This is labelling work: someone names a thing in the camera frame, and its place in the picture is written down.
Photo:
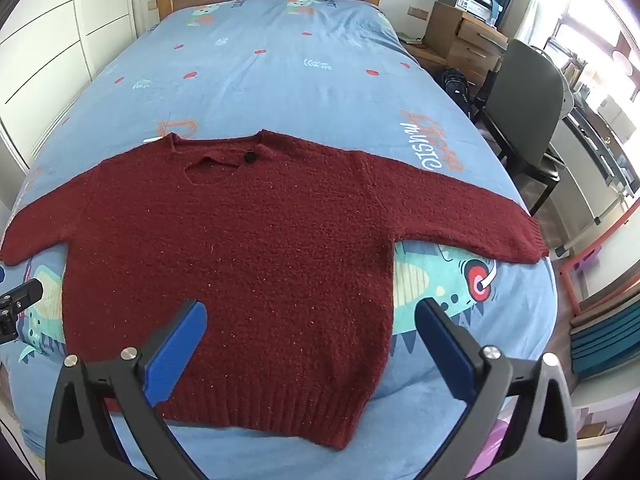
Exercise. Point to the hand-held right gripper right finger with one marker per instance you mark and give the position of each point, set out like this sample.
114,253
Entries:
445,355

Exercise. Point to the wooden drawer cabinet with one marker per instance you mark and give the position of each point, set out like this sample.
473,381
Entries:
465,40

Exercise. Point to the dark red knit sweater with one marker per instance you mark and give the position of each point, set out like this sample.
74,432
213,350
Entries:
250,260

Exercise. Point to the orange metal frame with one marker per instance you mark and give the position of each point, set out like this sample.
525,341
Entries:
580,270

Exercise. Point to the blue printed bed sheet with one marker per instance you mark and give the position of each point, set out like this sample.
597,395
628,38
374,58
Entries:
300,85

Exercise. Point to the white wardrobe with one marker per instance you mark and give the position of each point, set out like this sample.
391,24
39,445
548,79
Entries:
55,35

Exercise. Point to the white printer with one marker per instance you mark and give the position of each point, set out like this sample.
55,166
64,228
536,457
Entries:
477,2

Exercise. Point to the wall socket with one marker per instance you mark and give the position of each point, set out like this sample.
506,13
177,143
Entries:
416,12

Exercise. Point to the black backpack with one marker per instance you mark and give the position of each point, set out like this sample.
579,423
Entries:
456,89

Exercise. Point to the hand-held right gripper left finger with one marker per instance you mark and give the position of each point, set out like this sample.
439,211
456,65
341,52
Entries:
175,355

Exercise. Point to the dark grey chair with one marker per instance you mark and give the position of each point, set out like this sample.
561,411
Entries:
525,95

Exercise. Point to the cluttered desk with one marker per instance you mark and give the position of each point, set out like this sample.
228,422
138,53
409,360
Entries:
600,150

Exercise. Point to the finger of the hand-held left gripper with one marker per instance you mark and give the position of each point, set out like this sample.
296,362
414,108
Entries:
22,294
7,327

